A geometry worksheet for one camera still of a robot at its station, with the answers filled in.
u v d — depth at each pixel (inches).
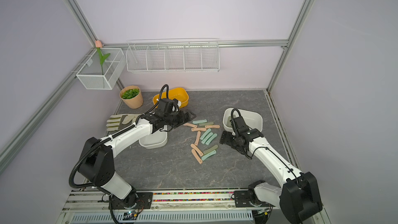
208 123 40.2
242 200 29.1
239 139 23.3
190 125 39.0
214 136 37.9
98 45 35.4
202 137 37.2
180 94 46.0
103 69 35.1
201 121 40.2
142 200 29.0
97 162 17.4
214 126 39.2
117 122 40.3
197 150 35.0
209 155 34.5
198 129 39.0
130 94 40.3
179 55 41.2
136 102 41.4
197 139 36.9
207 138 37.0
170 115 28.6
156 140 36.7
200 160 33.6
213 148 35.7
